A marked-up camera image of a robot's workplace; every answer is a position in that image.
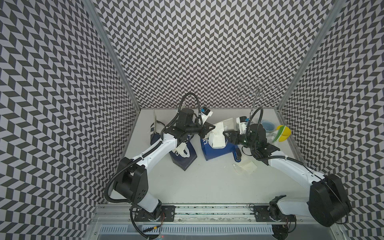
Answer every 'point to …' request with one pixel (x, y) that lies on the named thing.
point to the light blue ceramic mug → (269, 126)
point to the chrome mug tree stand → (258, 91)
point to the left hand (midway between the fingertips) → (213, 128)
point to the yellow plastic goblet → (286, 134)
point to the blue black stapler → (237, 155)
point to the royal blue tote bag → (210, 153)
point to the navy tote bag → (182, 162)
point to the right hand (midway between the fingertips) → (226, 134)
